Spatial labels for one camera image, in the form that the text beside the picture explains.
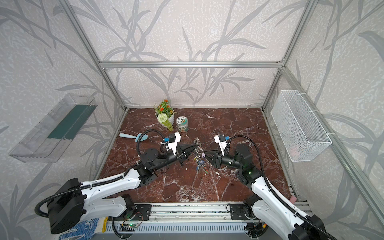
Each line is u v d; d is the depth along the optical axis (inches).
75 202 16.0
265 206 23.5
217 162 24.7
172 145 23.4
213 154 25.7
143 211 29.2
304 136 24.0
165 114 38.6
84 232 26.9
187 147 24.8
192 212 29.7
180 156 23.4
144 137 40.2
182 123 40.1
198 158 25.2
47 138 25.2
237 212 28.8
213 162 25.7
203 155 26.7
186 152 24.9
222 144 25.4
